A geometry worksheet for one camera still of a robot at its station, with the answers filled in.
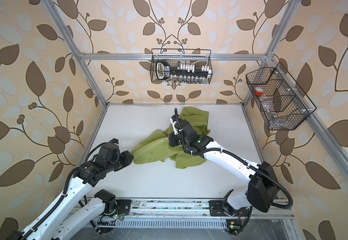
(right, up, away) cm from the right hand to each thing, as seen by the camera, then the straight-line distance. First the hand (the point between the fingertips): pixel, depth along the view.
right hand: (170, 135), depth 78 cm
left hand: (-18, -10, -2) cm, 21 cm away
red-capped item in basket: (+48, +24, +2) cm, 54 cm away
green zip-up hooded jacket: (-8, -7, +3) cm, 10 cm away
